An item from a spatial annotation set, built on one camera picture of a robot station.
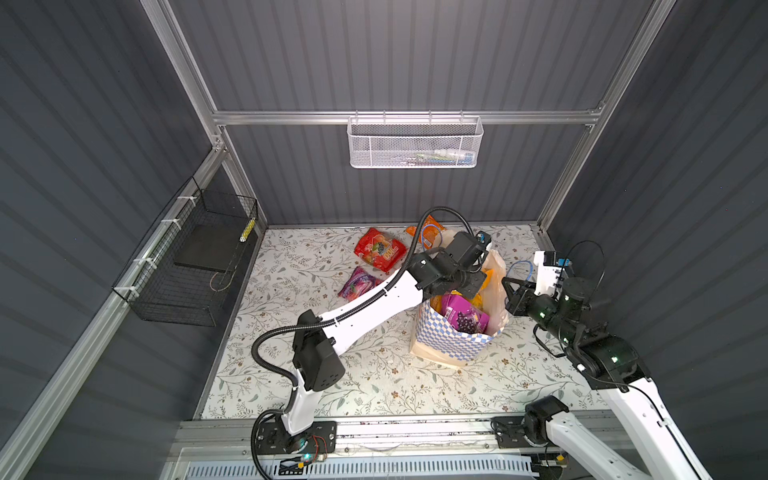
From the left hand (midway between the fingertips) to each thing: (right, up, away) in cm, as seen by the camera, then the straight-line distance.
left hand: (477, 273), depth 75 cm
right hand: (+5, -1, -8) cm, 9 cm away
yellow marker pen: (-61, +11, +7) cm, 63 cm away
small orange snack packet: (-6, +14, +44) cm, 46 cm away
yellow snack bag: (+5, -9, +16) cm, 19 cm away
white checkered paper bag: (-10, -17, -2) cm, 20 cm away
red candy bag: (-26, +6, +33) cm, 43 cm away
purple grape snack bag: (-3, -11, +1) cm, 11 cm away
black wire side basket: (-74, +1, -2) cm, 74 cm away
